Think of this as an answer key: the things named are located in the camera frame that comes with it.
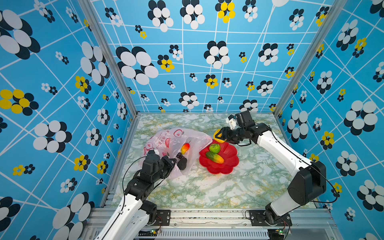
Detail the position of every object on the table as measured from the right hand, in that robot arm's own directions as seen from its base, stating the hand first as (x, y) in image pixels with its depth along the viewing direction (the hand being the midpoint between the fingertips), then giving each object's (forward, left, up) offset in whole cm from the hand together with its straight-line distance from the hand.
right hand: (219, 137), depth 82 cm
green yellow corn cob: (-4, +2, -16) cm, 16 cm away
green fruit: (+2, +2, -14) cm, 14 cm away
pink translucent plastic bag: (+3, +29, -9) cm, 31 cm away
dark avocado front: (-8, +22, -15) cm, 28 cm away
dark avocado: (-2, +24, -16) cm, 29 cm away
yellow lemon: (-3, +2, +2) cm, 4 cm away
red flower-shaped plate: (+1, -7, -18) cm, 19 cm away
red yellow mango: (+2, +21, -15) cm, 26 cm away
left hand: (-12, +22, -1) cm, 25 cm away
